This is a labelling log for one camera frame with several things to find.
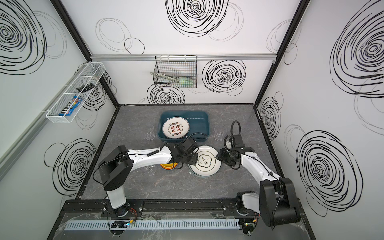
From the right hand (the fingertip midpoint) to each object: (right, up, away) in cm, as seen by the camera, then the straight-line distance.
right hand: (217, 158), depth 87 cm
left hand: (-12, -1, 0) cm, 12 cm away
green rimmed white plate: (-8, -8, -5) cm, 12 cm away
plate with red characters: (-27, +17, +19) cm, 37 cm away
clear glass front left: (-39, -7, -1) cm, 39 cm away
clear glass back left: (-44, +12, +15) cm, 48 cm away
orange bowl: (-28, -3, -5) cm, 28 cm away
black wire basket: (-21, +56, +10) cm, 61 cm away
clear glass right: (+3, +15, +13) cm, 20 cm away
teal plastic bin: (-10, +20, +22) cm, 32 cm away
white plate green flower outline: (-6, -4, 0) cm, 8 cm away
